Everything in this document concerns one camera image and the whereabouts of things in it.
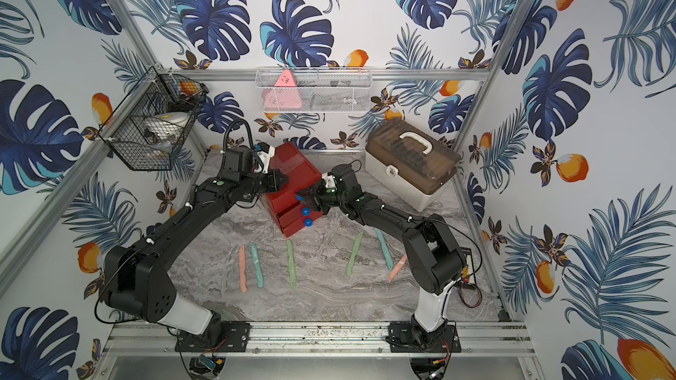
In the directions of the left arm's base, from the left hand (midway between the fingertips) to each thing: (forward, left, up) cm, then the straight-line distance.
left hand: (287, 174), depth 82 cm
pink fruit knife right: (-18, -37, -23) cm, 48 cm away
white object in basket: (+8, +37, +11) cm, 39 cm away
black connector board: (-33, -43, +12) cm, 56 cm away
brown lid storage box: (+12, -40, -4) cm, 42 cm away
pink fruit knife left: (-24, +14, -24) cm, 36 cm away
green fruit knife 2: (-15, -23, -23) cm, 36 cm away
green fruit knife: (-19, -2, -25) cm, 31 cm away
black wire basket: (+24, +48, +11) cm, 55 cm away
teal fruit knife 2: (-10, -33, -23) cm, 41 cm away
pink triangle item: (+26, +4, +12) cm, 29 cm away
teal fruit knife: (-21, +9, -23) cm, 33 cm away
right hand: (-4, -3, -4) cm, 7 cm away
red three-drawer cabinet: (-9, -2, -9) cm, 13 cm away
